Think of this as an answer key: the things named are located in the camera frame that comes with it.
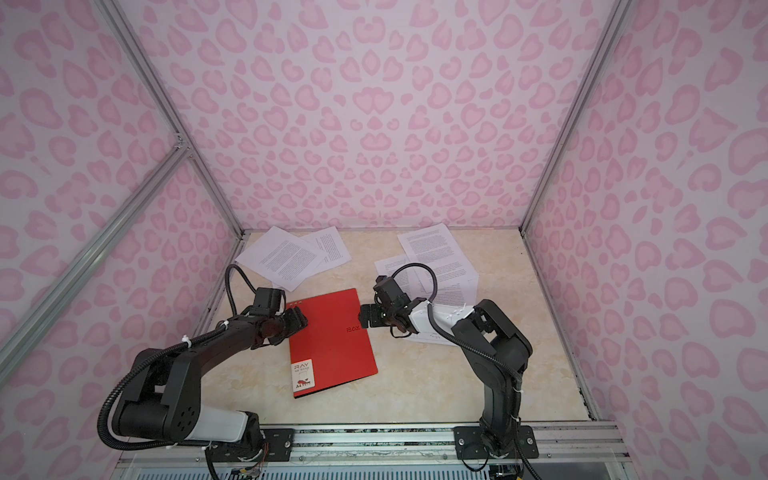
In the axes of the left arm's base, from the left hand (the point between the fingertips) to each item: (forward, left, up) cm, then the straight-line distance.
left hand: (302, 319), depth 93 cm
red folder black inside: (-9, -10, -3) cm, 14 cm away
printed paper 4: (+14, -37, -3) cm, 40 cm away
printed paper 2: (+35, -4, -4) cm, 35 cm away
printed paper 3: (+31, -45, -3) cm, 54 cm away
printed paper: (+28, +14, -4) cm, 32 cm away
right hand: (+1, -22, +1) cm, 22 cm away
